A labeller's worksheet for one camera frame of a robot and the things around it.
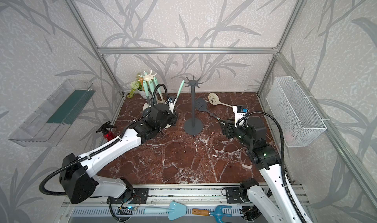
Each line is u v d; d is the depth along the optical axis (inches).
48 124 25.3
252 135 19.6
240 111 22.8
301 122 23.7
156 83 29.2
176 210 27.3
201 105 43.9
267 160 18.3
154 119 22.6
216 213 26.8
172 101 26.3
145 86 28.9
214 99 45.4
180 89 28.0
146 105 37.8
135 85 41.4
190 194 29.7
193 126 39.8
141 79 28.4
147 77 29.0
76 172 15.5
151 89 29.3
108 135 34.1
